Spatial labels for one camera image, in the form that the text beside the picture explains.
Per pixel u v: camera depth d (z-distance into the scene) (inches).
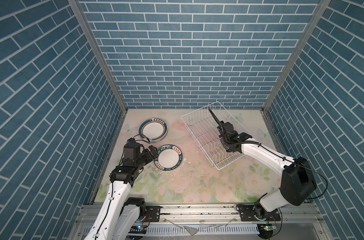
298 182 17.3
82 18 29.0
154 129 40.3
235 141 24.0
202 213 29.7
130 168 21.7
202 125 42.9
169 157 36.9
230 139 26.0
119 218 21.8
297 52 34.3
